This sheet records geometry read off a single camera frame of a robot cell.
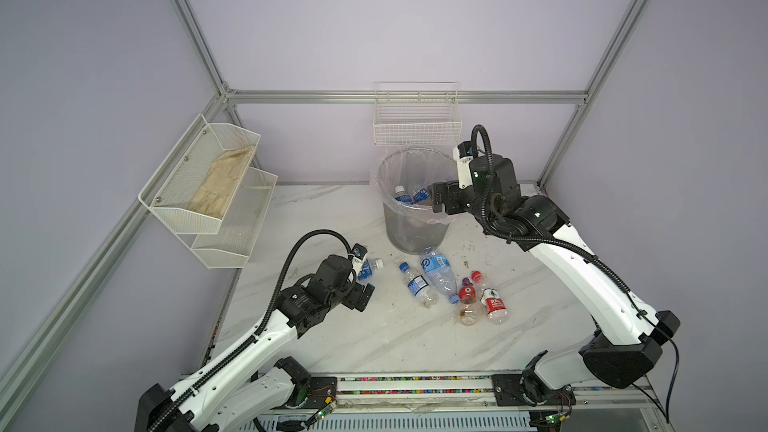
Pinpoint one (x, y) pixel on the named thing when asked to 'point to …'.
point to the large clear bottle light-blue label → (438, 268)
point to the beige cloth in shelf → (226, 172)
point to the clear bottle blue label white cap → (367, 268)
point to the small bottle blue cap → (419, 287)
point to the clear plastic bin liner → (414, 169)
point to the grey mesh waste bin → (415, 228)
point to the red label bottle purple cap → (467, 297)
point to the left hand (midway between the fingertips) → (352, 280)
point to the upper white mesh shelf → (179, 180)
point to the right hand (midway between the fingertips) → (442, 183)
